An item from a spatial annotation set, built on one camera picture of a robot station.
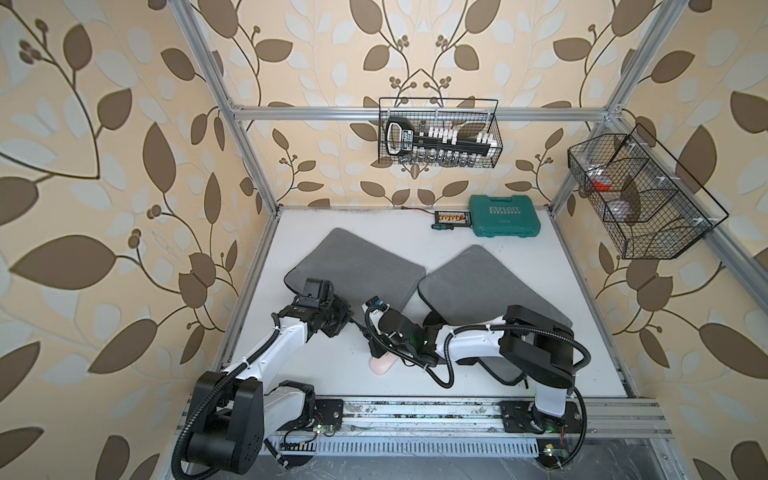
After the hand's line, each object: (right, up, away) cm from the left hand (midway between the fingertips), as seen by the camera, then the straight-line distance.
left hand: (350, 306), depth 86 cm
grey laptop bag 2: (+39, +3, +9) cm, 40 cm away
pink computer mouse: (+10, -15, -5) cm, 19 cm away
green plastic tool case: (+55, +28, +26) cm, 67 cm away
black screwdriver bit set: (+34, +27, +29) cm, 52 cm away
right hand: (+4, -7, -2) cm, 9 cm away
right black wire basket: (+77, +28, -13) cm, 83 cm away
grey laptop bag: (+1, +9, +12) cm, 15 cm away
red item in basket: (+70, +35, -6) cm, 79 cm away
